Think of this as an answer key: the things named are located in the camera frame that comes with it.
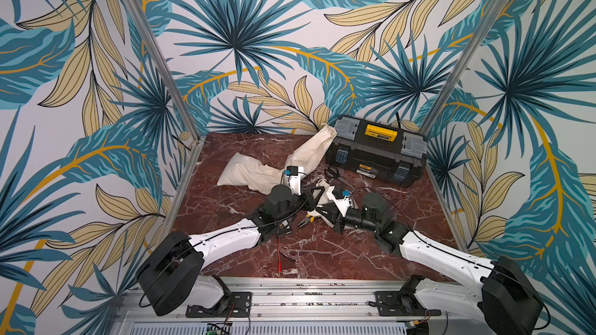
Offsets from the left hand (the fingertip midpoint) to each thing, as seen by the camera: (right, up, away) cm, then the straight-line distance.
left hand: (323, 191), depth 77 cm
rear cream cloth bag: (-3, +14, +15) cm, 21 cm away
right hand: (-5, -8, -4) cm, 11 cm away
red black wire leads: (-15, -23, +7) cm, 29 cm away
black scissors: (+8, +4, +30) cm, 31 cm away
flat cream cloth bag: (-31, +6, +21) cm, 38 cm away
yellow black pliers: (-5, -13, +14) cm, 19 cm away
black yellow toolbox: (+26, +13, +16) cm, 33 cm away
